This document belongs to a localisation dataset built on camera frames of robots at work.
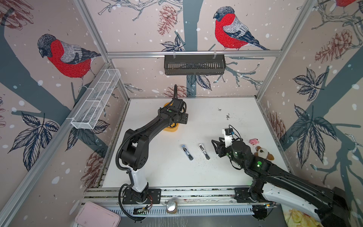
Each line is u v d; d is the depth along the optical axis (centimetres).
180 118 79
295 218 65
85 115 71
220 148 66
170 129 94
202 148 90
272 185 57
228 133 64
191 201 73
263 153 86
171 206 66
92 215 67
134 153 48
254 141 92
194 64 104
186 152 89
